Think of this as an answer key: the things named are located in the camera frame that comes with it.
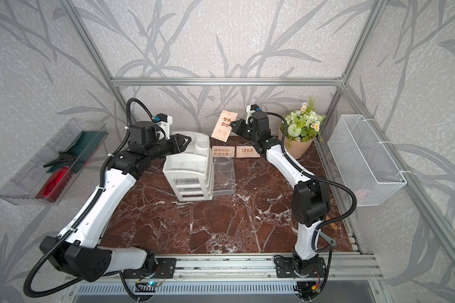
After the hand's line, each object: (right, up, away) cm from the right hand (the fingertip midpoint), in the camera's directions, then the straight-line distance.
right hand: (228, 122), depth 83 cm
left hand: (-14, -9, -11) cm, 20 cm away
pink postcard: (-3, -2, +3) cm, 5 cm away
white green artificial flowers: (+34, -1, +1) cm, 34 cm away
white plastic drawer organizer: (-15, -21, -6) cm, 27 cm away
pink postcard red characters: (-4, -13, +30) cm, 33 cm away
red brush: (-52, -24, -25) cm, 63 cm away
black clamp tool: (-57, -15, -17) cm, 62 cm away
